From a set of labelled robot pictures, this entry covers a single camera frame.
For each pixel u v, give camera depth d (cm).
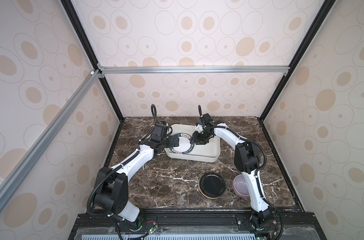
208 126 78
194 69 88
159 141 66
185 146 103
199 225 73
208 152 100
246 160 60
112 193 43
